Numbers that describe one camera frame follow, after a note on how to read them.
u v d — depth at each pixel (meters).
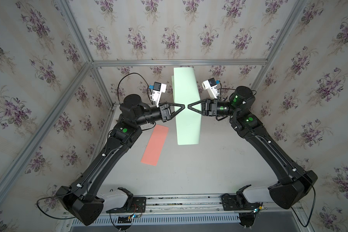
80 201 0.36
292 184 0.38
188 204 0.75
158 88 0.51
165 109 0.50
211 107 0.50
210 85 0.53
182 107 0.54
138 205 0.72
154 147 0.96
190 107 0.55
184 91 0.52
